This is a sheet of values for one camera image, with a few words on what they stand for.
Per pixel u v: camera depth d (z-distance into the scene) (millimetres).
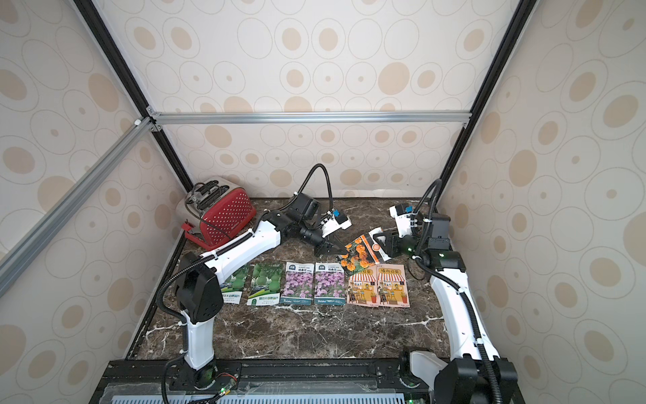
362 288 918
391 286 921
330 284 921
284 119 1911
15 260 513
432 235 575
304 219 689
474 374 376
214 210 921
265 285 921
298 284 921
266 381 731
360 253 778
